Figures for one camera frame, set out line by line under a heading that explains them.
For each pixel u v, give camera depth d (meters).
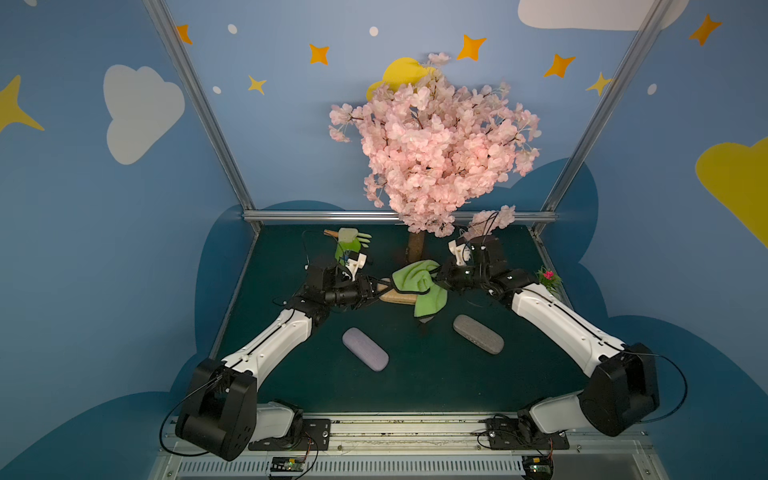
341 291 0.69
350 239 1.17
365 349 0.86
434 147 0.58
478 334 0.89
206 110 0.86
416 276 0.75
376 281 0.74
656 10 0.69
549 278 0.84
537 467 0.73
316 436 0.75
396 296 0.75
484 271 0.64
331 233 1.18
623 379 0.44
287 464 0.72
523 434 0.67
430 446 0.74
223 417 0.41
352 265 0.76
